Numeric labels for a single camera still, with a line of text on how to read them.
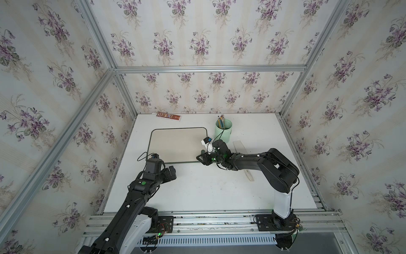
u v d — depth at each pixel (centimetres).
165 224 73
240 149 101
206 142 83
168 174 73
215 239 70
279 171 50
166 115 119
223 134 97
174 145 111
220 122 95
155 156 75
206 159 82
